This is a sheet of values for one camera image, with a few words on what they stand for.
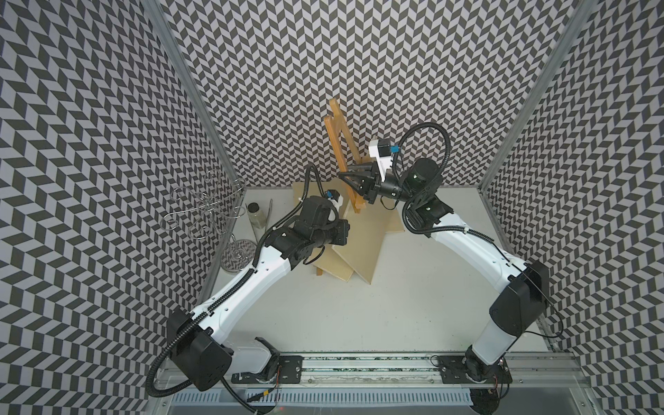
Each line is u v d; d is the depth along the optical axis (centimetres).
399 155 56
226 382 68
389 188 59
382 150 54
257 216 100
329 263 84
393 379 72
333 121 53
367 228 89
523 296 42
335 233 65
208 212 97
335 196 67
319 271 87
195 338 38
